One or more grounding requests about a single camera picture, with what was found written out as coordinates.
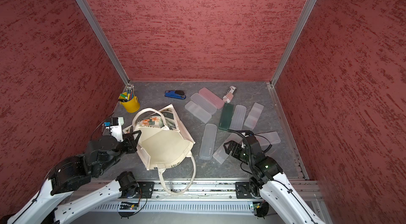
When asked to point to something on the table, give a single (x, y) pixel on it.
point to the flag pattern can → (229, 94)
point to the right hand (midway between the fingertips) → (229, 151)
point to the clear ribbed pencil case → (238, 118)
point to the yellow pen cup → (132, 105)
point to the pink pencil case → (211, 98)
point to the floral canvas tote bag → (164, 143)
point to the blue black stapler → (176, 94)
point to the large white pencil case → (198, 112)
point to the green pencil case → (225, 118)
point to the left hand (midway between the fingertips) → (140, 136)
